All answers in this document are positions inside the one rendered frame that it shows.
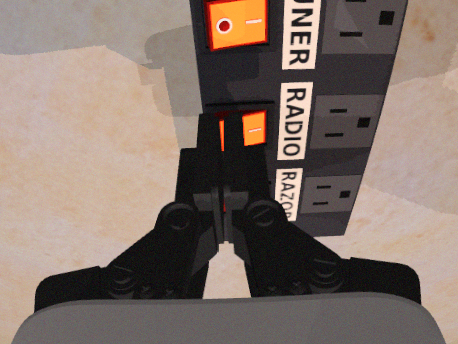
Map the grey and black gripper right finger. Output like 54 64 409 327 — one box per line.
223 112 422 305

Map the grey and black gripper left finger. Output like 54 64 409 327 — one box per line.
34 113 224 312

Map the black power strip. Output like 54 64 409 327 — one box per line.
189 0 408 237

